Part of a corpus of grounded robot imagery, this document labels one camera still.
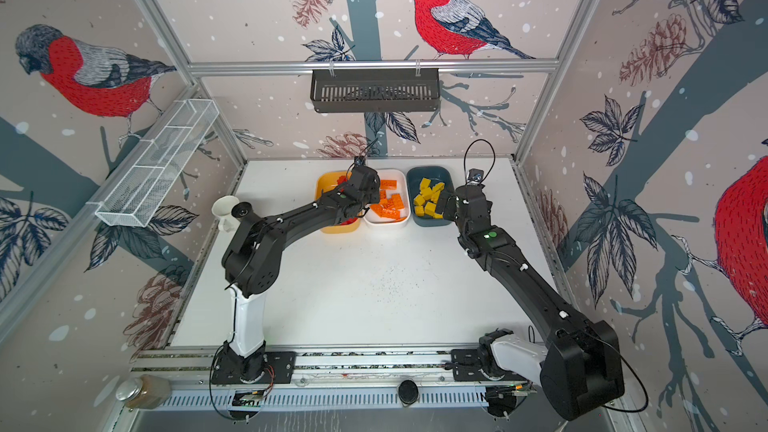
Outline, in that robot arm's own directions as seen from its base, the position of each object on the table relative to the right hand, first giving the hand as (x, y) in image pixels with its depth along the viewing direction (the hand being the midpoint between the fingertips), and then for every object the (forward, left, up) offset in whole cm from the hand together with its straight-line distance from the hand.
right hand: (455, 197), depth 82 cm
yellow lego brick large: (+13, +10, -19) cm, 25 cm away
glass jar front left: (-47, +70, -10) cm, 85 cm away
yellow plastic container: (+18, +45, -14) cm, 50 cm away
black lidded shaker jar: (-1, +66, -8) cm, 66 cm away
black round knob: (-45, +13, -11) cm, 48 cm away
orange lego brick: (+10, +20, -19) cm, 29 cm away
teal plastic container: (+23, +3, -15) cm, 28 cm away
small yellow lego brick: (+10, +6, -18) cm, 22 cm away
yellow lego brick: (+20, +8, -18) cm, 28 cm away
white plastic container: (+18, +16, -18) cm, 30 cm away
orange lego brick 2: (+11, +18, -17) cm, 27 cm away
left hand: (+10, +25, -7) cm, 28 cm away
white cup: (+1, +74, -10) cm, 75 cm away
